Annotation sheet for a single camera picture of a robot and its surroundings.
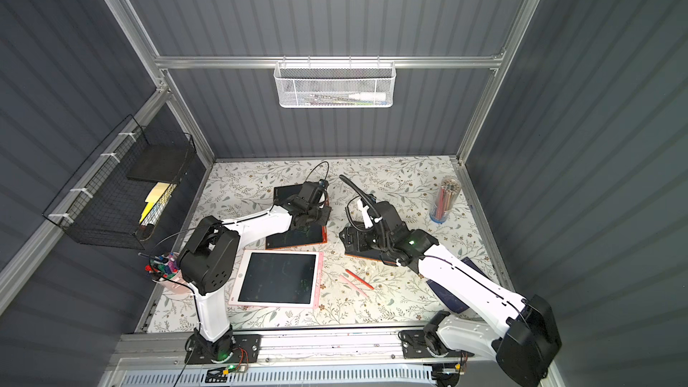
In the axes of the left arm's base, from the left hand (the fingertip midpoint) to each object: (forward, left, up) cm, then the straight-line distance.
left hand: (330, 213), depth 95 cm
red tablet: (+15, +21, -7) cm, 27 cm away
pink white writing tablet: (-21, +17, -7) cm, 28 cm away
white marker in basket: (+30, -14, +28) cm, 44 cm away
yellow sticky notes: (-9, +47, +21) cm, 53 cm away
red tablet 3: (-13, -15, -7) cm, 21 cm away
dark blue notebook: (-29, -38, -5) cm, 48 cm away
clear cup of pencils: (+1, -39, +12) cm, 41 cm away
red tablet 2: (-7, +12, -5) cm, 15 cm away
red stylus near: (-21, -10, -7) cm, 25 cm away
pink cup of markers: (-22, +47, +6) cm, 52 cm away
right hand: (-14, -9, +11) cm, 20 cm away
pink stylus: (-21, -4, -7) cm, 22 cm away
